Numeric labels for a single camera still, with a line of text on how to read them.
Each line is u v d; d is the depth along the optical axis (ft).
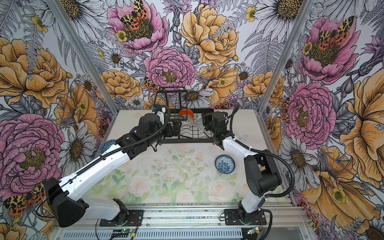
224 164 3.01
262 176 1.53
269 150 1.61
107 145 3.19
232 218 2.43
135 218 2.40
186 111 3.67
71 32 2.61
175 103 3.91
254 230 2.34
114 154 1.56
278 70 3.17
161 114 2.11
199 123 3.12
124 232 2.31
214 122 2.29
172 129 2.17
